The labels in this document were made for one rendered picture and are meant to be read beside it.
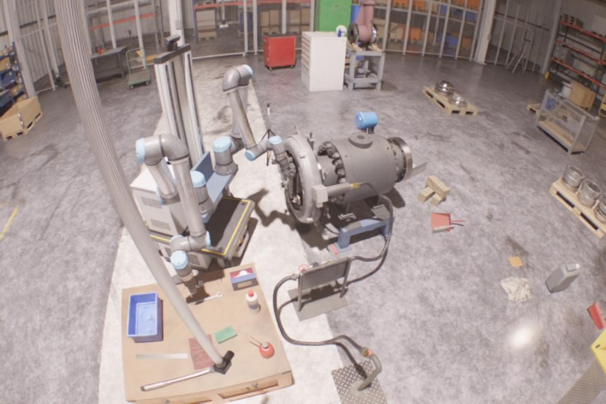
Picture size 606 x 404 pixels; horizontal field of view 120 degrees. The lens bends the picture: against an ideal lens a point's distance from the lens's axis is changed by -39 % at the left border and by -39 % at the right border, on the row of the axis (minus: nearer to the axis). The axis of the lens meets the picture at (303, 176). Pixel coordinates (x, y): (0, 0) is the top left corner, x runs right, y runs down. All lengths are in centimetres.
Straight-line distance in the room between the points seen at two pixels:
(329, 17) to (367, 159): 724
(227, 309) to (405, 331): 136
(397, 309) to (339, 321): 49
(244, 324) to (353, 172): 141
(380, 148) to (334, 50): 376
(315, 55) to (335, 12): 361
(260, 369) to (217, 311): 46
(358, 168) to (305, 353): 150
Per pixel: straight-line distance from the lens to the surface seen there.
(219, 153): 228
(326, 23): 927
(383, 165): 250
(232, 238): 241
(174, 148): 142
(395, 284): 262
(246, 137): 206
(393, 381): 227
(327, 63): 604
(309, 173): 211
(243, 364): 173
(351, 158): 237
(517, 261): 344
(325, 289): 247
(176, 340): 187
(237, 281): 184
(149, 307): 204
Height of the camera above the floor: 212
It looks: 37 degrees down
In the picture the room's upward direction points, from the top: 2 degrees clockwise
